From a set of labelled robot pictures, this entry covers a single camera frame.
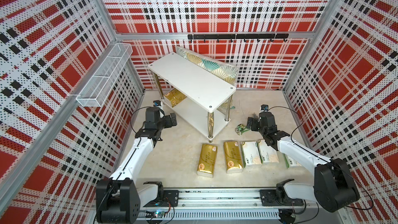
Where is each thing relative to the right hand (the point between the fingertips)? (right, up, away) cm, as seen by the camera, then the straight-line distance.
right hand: (257, 119), depth 89 cm
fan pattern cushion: (-19, +25, -8) cm, 32 cm away
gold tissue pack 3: (-15, -19, -9) cm, 26 cm away
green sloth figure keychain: (-8, -7, +9) cm, 14 cm away
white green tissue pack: (-5, -19, -7) cm, 21 cm away
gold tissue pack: (-51, +13, +10) cm, 54 cm away
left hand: (-50, +2, -3) cm, 50 cm away
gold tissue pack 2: (-29, -20, -10) cm, 37 cm away
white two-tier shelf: (-30, +8, -21) cm, 37 cm away
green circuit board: (-51, -41, -20) cm, 69 cm away
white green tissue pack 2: (+3, -19, -7) cm, 20 cm away
